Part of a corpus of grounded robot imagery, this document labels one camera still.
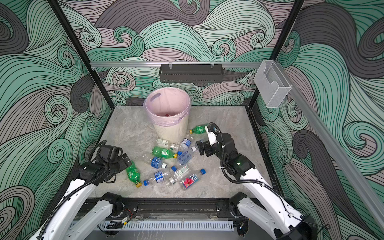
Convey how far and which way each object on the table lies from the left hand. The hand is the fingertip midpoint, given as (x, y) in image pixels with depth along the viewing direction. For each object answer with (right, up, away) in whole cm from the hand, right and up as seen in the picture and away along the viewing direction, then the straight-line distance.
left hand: (124, 163), depth 76 cm
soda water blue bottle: (+31, 0, +10) cm, 33 cm away
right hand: (+43, +13, -1) cm, 45 cm away
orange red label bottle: (+19, +26, +28) cm, 42 cm away
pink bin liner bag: (+19, +31, +23) cm, 43 cm away
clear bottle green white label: (+29, -7, +4) cm, 30 cm away
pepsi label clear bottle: (+18, -9, +3) cm, 20 cm away
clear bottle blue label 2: (+32, +7, +16) cm, 36 cm away
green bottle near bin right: (+41, +16, +24) cm, 50 cm away
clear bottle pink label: (+35, -10, +2) cm, 37 cm away
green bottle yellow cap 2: (+4, -8, +4) cm, 9 cm away
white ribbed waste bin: (+25, +14, +14) cm, 32 cm away
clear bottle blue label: (+13, -2, +8) cm, 16 cm away
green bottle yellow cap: (+19, +2, +12) cm, 22 cm away
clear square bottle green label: (+18, +8, +16) cm, 25 cm away
